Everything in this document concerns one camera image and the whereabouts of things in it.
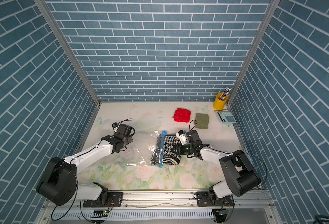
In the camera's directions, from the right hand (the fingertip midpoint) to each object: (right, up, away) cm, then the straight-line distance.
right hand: (173, 150), depth 87 cm
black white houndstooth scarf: (-4, 0, -1) cm, 4 cm away
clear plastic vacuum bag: (-21, -1, 0) cm, 21 cm away
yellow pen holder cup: (+37, +31, +25) cm, 54 cm away
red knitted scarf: (+7, +22, +21) cm, 31 cm away
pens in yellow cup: (+42, +41, +21) cm, 62 cm away
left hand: (-28, +7, +3) cm, 29 cm away
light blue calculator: (+42, +20, +23) cm, 52 cm away
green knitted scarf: (+23, +18, +17) cm, 34 cm away
